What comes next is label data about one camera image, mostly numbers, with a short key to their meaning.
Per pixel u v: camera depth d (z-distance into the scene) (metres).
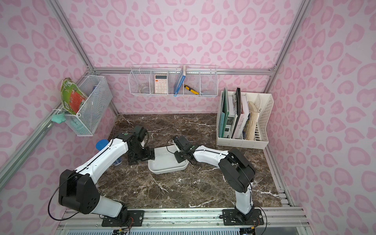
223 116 0.80
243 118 0.80
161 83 0.95
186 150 0.70
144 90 0.95
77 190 0.42
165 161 0.94
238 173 0.48
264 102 1.00
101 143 0.84
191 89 0.98
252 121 0.90
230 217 0.72
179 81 0.88
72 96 0.74
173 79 0.99
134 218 0.73
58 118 0.62
